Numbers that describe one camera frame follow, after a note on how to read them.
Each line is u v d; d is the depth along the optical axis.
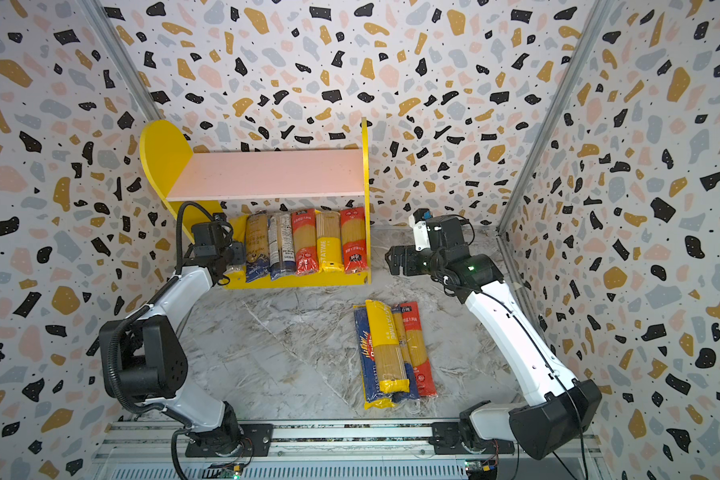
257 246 0.92
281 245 0.92
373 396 0.76
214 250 0.69
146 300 0.87
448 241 0.53
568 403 0.38
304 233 0.98
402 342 0.86
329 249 0.94
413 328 0.91
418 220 0.64
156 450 0.74
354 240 0.95
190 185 0.77
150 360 0.46
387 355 0.80
